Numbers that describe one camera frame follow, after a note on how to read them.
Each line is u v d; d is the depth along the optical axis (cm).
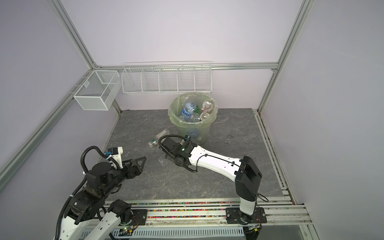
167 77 100
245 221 72
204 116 83
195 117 87
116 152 60
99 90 100
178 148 59
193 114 86
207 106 82
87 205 45
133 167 60
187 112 86
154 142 100
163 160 89
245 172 48
